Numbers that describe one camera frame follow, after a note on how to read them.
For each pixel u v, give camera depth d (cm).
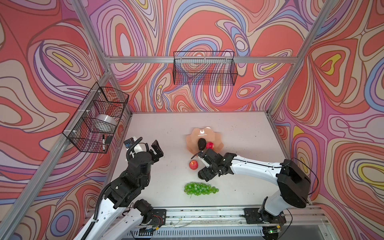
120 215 45
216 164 64
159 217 73
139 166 45
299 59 88
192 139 99
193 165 87
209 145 94
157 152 61
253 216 73
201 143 97
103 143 72
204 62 88
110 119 74
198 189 77
